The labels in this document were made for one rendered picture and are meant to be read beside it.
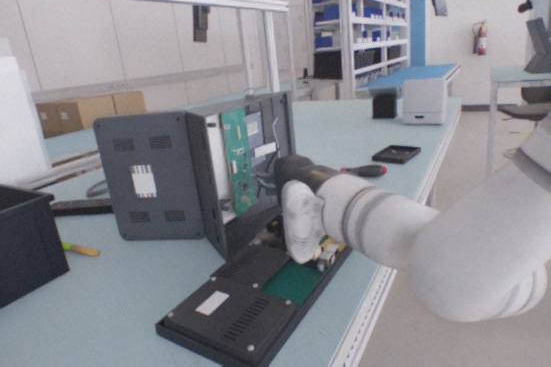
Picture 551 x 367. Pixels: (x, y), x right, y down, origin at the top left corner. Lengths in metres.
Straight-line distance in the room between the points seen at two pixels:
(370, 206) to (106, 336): 0.31
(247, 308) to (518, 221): 0.26
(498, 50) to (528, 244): 6.73
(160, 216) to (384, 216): 0.38
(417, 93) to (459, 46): 5.75
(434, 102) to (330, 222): 0.92
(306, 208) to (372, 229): 0.08
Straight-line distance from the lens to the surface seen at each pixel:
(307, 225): 0.39
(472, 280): 0.28
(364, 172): 0.79
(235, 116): 0.53
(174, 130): 0.55
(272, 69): 1.89
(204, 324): 0.39
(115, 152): 0.61
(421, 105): 1.27
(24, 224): 0.58
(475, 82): 7.02
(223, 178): 0.53
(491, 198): 0.28
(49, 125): 4.53
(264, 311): 0.39
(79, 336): 0.49
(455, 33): 6.99
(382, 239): 0.34
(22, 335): 0.53
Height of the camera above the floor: 1.27
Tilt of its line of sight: 16 degrees down
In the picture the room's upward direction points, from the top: 6 degrees counter-clockwise
